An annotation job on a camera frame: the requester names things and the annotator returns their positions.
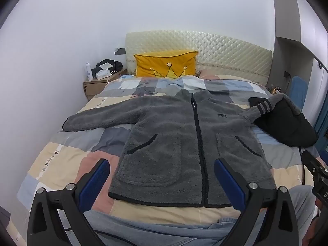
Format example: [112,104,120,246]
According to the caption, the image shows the blue jeans of person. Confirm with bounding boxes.
[84,185,322,245]

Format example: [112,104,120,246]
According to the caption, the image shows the pink pillow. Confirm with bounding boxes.
[198,70,220,80]

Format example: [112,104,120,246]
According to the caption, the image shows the wooden bedside table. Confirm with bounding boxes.
[83,68,127,100]

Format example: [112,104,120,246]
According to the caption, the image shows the yellow crown pillow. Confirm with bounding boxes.
[133,49,198,79]

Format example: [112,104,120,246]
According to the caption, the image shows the black folded garment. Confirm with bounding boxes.
[248,97,319,148]

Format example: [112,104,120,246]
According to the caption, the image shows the grey wardrobe cabinet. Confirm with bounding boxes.
[267,0,327,124]

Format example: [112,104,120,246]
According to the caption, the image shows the black bag on nightstand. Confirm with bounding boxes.
[91,59,123,77]

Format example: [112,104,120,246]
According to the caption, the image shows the grey fleece zip jacket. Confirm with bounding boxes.
[62,89,302,209]

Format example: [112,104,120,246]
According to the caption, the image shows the white box on nightstand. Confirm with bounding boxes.
[96,69,112,80]

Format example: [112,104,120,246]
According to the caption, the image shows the grey wall socket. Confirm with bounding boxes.
[115,47,126,56]

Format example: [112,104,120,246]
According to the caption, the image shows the blue towel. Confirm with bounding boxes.
[287,76,308,109]

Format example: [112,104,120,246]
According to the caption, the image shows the cream quilted headboard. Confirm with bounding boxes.
[125,30,272,85]

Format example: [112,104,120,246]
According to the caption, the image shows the white spray bottle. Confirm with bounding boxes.
[86,62,93,81]

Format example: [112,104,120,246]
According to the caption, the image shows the white charging cable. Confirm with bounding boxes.
[102,69,124,85]

